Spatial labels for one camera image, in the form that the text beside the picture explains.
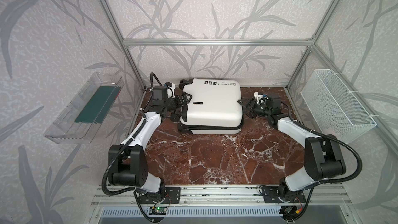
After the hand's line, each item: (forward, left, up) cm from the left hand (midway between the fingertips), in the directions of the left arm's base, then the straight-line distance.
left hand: (189, 94), depth 84 cm
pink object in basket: (-20, -68, -2) cm, 71 cm away
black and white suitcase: (-7, -14, -3) cm, 16 cm away
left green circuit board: (-51, +13, -25) cm, 58 cm away
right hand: (-2, -28, -3) cm, 28 cm away
